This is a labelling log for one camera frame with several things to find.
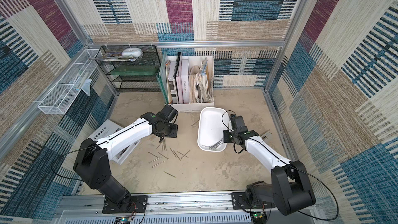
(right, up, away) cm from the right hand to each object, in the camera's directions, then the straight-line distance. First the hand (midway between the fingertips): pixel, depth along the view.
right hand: (225, 133), depth 89 cm
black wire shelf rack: (-57, +39, +8) cm, 69 cm away
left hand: (-29, +1, -2) cm, 29 cm away
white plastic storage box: (-7, +5, +8) cm, 12 cm away
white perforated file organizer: (-21, +30, +9) cm, 38 cm away
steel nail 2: (-22, -13, -1) cm, 25 cm away
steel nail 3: (-42, -12, 0) cm, 43 cm away
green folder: (-35, +32, -4) cm, 48 cm away
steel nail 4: (-5, -8, +2) cm, 10 cm away
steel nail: (-31, -20, -6) cm, 37 cm away
